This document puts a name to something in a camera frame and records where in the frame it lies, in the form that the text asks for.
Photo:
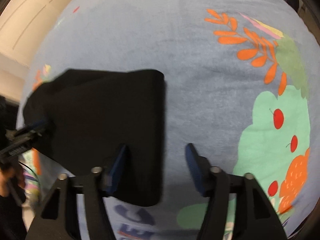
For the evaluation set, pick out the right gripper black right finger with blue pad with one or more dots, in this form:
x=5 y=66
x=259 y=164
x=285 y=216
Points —
x=255 y=217

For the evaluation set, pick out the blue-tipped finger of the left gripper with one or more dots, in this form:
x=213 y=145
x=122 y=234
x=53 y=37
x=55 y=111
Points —
x=34 y=128

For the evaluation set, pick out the black pants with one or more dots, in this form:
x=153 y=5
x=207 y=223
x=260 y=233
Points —
x=99 y=118

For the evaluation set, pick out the person's hand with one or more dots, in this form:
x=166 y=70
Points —
x=13 y=172

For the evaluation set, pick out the white wardrobe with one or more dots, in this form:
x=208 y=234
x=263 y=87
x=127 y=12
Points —
x=24 y=24

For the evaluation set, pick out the blue patterned bed sheet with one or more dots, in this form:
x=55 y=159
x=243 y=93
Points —
x=241 y=85

